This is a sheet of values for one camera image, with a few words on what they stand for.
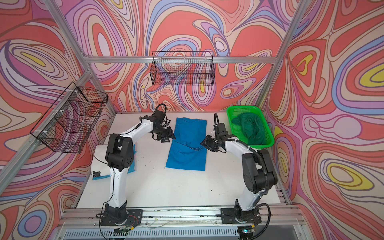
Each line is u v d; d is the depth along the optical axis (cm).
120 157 58
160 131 85
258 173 47
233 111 115
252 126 105
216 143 70
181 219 73
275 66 91
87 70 91
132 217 73
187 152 96
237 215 67
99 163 55
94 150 92
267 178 42
